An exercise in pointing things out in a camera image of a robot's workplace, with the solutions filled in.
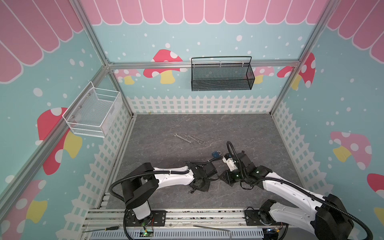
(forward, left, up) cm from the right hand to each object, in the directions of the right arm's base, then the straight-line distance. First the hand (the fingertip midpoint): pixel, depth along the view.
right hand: (220, 176), depth 81 cm
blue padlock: (+18, 0, -6) cm, 19 cm away
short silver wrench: (+27, +11, -6) cm, 30 cm away
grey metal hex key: (-23, +4, -7) cm, 24 cm away
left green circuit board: (-25, +38, -9) cm, 46 cm away
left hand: (-5, +10, -7) cm, 13 cm away
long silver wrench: (+27, +17, -6) cm, 33 cm away
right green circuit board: (-24, -23, -9) cm, 34 cm away
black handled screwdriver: (-23, +53, -6) cm, 58 cm away
